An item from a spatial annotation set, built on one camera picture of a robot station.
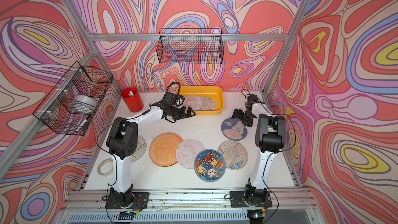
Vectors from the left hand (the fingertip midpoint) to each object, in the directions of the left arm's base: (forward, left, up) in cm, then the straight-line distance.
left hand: (192, 115), depth 95 cm
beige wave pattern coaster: (-21, -26, -9) cm, 34 cm away
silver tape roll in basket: (-11, +49, +24) cm, 55 cm away
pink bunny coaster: (+17, -10, -7) cm, 21 cm away
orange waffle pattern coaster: (-18, +17, -9) cm, 27 cm away
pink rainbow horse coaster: (+17, 0, -6) cm, 19 cm away
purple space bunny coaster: (-5, -27, -8) cm, 28 cm away
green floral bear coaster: (+16, -14, -8) cm, 22 cm away
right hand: (-1, -30, -7) cm, 31 cm away
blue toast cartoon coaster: (-28, -11, -9) cm, 31 cm away
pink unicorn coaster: (-20, +3, -8) cm, 22 cm away
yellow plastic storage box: (+6, +8, +17) cm, 19 cm away
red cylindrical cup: (+12, +40, +2) cm, 42 cm away
